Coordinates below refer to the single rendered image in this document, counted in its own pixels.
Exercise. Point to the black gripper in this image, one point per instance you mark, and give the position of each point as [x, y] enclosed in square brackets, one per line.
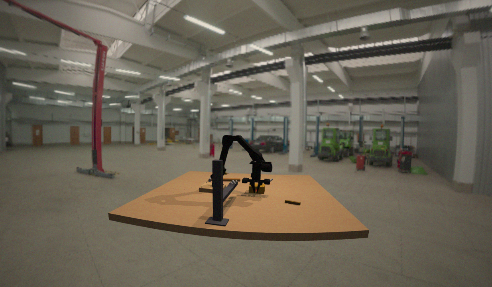
[256, 178]

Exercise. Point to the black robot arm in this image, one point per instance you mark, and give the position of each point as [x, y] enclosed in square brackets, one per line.
[258, 163]

